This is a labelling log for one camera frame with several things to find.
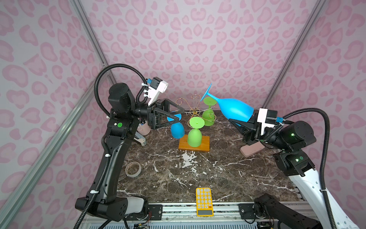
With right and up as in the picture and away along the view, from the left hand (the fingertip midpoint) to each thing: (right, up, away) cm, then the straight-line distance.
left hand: (179, 116), depth 47 cm
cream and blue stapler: (-31, -13, +53) cm, 63 cm away
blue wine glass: (-3, -6, +32) cm, 33 cm away
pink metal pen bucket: (-29, -7, +56) cm, 64 cm away
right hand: (+18, -1, +1) cm, 18 cm away
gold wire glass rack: (+6, +4, +29) cm, 30 cm away
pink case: (+41, -21, +48) cm, 66 cm away
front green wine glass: (+6, -11, +28) cm, 31 cm away
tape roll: (-31, -31, +42) cm, 61 cm away
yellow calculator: (+11, -44, +28) cm, 53 cm away
